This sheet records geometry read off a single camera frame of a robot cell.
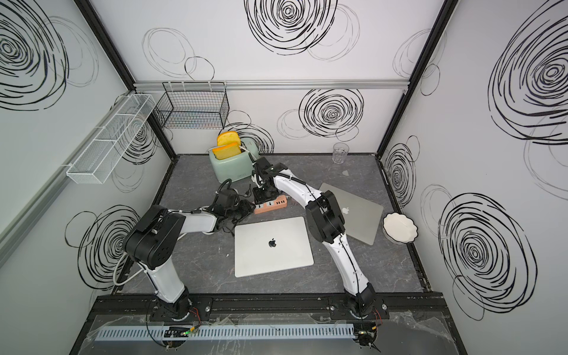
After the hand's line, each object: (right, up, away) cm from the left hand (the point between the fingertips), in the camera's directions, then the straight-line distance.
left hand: (253, 209), depth 98 cm
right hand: (+3, +4, -3) cm, 6 cm away
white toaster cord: (-2, +26, +2) cm, 26 cm away
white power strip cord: (-42, -22, -18) cm, 51 cm away
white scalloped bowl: (+63, -7, -5) cm, 64 cm away
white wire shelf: (-47, +25, -21) cm, 58 cm away
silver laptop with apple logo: (+9, -13, -11) cm, 19 cm away
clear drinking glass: (+44, +29, +19) cm, 56 cm away
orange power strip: (+12, +3, +1) cm, 12 cm away
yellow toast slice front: (-10, +26, -4) cm, 28 cm away
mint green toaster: (-9, +19, +6) cm, 22 cm away
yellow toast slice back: (-11, +32, 0) cm, 34 cm away
